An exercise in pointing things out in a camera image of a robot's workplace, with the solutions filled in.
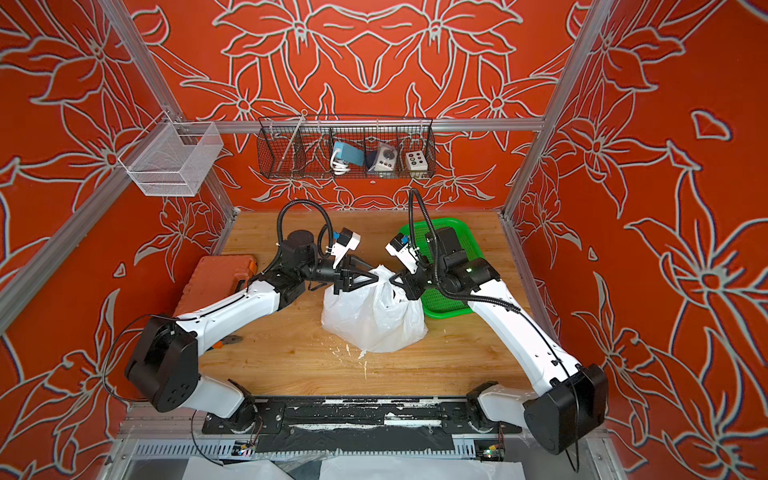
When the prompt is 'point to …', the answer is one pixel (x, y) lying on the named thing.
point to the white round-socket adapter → (385, 158)
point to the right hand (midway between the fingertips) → (388, 279)
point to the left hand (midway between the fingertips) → (376, 276)
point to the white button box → (417, 163)
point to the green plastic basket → (438, 304)
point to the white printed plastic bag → (374, 318)
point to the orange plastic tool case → (214, 278)
